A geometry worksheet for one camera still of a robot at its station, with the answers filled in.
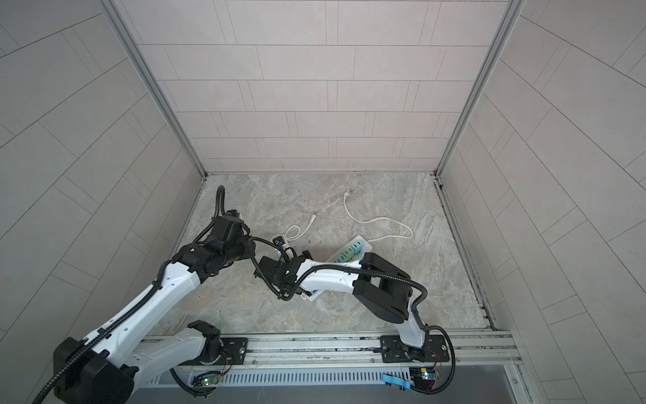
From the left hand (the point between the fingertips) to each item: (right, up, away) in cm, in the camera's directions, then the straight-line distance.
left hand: (257, 241), depth 81 cm
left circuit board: (-7, -33, -16) cm, 38 cm away
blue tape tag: (+42, -34, -16) cm, 56 cm away
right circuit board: (+49, -35, -13) cm, 62 cm away
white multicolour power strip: (+31, -5, +4) cm, 32 cm away
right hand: (+11, -10, +6) cm, 16 cm away
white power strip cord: (+37, +4, +19) cm, 42 cm away
